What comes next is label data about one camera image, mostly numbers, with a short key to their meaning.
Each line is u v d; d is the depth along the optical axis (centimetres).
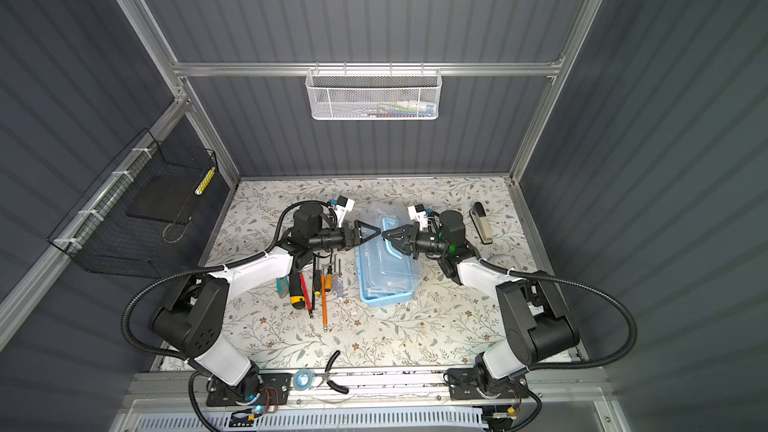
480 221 101
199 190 80
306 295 89
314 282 91
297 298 88
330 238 76
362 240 74
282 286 89
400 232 77
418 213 81
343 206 80
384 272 73
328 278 92
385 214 93
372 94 124
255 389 71
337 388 74
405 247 75
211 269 50
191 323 45
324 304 88
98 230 64
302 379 75
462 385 73
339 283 91
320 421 77
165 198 77
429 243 74
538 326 45
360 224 75
